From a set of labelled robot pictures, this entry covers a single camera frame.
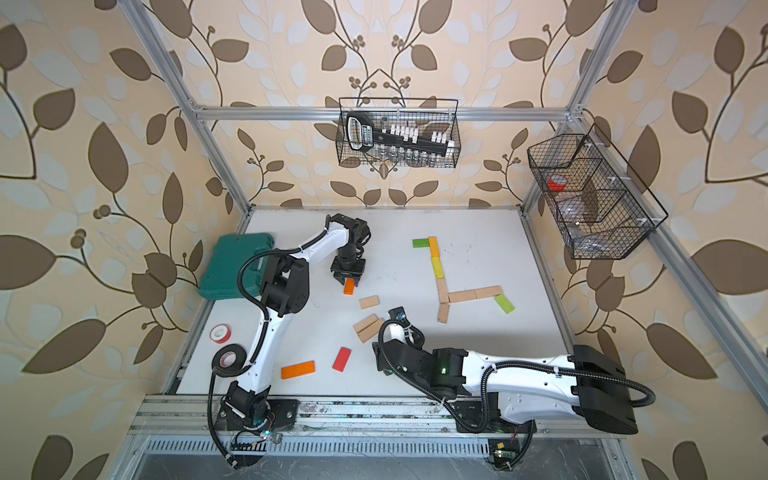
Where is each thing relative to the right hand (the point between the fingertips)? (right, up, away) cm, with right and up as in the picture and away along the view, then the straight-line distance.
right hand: (383, 343), depth 77 cm
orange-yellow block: (+17, +24, +32) cm, 44 cm away
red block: (-12, -7, +7) cm, 16 cm away
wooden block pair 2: (-4, -1, +12) cm, 13 cm away
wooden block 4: (+34, +10, +20) cm, 41 cm away
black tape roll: (-44, -7, +8) cm, 46 cm away
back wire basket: (+3, +53, +12) cm, 54 cm away
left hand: (-12, +14, +22) cm, 29 cm away
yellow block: (+18, +18, +28) cm, 38 cm away
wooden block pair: (-6, +1, +14) cm, 16 cm away
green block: (+13, +25, +31) cm, 42 cm away
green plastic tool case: (-55, +14, +22) cm, 61 cm away
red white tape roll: (-49, -1, +11) cm, 50 cm away
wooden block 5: (+18, +4, +15) cm, 24 cm away
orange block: (-12, +12, +22) cm, 28 cm away
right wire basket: (+55, +35, -3) cm, 65 cm away
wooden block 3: (+25, +9, +20) cm, 33 cm away
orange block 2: (-24, -9, +5) cm, 27 cm away
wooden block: (-5, +6, +20) cm, 21 cm away
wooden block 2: (+19, +10, +21) cm, 30 cm away
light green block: (+37, +7, +17) cm, 42 cm away
